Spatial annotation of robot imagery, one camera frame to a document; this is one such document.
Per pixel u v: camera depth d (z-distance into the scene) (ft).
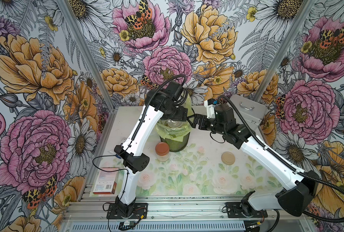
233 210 2.43
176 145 2.99
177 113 2.17
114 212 2.38
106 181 2.61
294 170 1.36
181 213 2.45
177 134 2.54
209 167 2.93
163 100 1.60
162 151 2.79
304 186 1.29
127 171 1.86
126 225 2.39
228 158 3.03
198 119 2.13
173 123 2.31
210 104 2.13
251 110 3.27
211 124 2.03
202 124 2.10
